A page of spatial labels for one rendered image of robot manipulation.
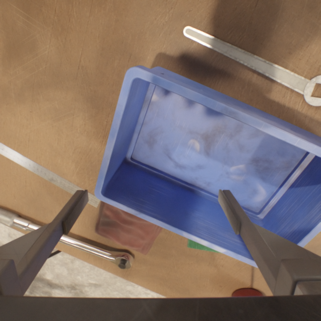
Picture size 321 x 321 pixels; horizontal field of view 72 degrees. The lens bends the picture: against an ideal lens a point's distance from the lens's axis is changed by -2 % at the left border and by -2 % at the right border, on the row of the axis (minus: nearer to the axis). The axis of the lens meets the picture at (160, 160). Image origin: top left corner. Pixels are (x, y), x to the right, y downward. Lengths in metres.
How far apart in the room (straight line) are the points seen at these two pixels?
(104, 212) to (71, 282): 1.42
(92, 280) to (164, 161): 1.44
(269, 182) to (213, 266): 0.26
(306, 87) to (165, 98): 0.20
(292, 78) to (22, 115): 0.48
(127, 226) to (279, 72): 0.40
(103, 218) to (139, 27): 0.38
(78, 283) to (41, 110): 1.53
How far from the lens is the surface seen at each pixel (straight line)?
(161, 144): 0.40
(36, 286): 2.22
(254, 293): 0.65
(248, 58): 0.37
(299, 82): 0.39
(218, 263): 0.58
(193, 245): 0.51
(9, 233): 1.84
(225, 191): 0.16
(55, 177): 0.55
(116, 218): 0.51
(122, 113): 0.28
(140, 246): 0.56
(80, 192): 0.16
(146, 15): 0.38
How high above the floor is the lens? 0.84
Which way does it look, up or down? 60 degrees down
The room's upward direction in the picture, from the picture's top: 156 degrees counter-clockwise
